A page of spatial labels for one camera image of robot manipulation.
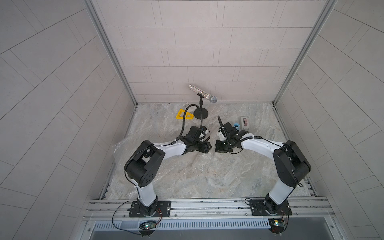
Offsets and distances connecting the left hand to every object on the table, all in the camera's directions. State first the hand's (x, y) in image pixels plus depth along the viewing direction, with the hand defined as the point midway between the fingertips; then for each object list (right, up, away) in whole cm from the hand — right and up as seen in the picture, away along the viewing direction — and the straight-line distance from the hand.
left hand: (208, 145), depth 92 cm
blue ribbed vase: (+18, +12, -1) cm, 21 cm away
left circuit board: (-29, -30, -27) cm, 49 cm away
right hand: (+3, -2, -3) cm, 5 cm away
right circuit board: (+30, -32, -24) cm, 50 cm away
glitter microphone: (+2, +28, -3) cm, 29 cm away
